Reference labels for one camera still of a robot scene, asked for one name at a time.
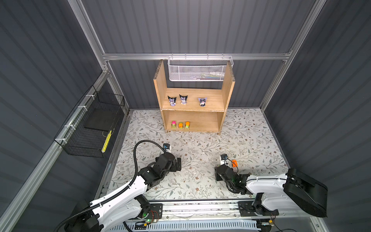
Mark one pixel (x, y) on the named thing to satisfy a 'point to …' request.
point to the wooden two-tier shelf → (196, 109)
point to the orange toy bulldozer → (235, 162)
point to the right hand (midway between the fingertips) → (217, 169)
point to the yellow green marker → (104, 146)
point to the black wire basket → (87, 128)
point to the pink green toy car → (174, 124)
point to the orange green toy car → (180, 125)
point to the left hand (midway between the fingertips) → (174, 159)
